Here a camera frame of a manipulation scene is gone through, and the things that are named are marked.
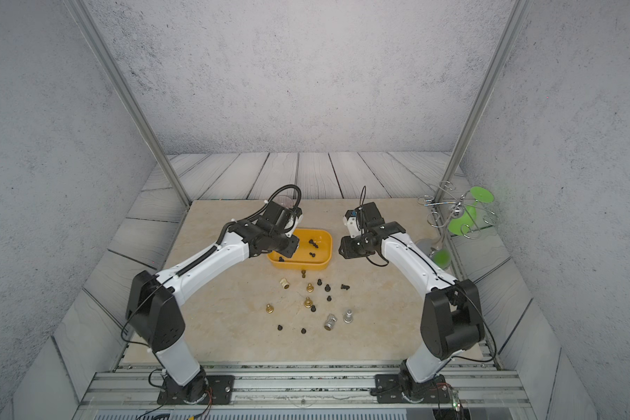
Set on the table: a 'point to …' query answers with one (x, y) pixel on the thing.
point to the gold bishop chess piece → (310, 288)
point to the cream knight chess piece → (284, 283)
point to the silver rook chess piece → (331, 319)
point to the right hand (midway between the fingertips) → (346, 249)
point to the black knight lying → (346, 287)
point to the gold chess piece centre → (308, 302)
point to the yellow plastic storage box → (314, 251)
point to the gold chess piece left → (269, 309)
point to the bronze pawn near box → (304, 273)
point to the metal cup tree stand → (458, 212)
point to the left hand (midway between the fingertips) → (298, 243)
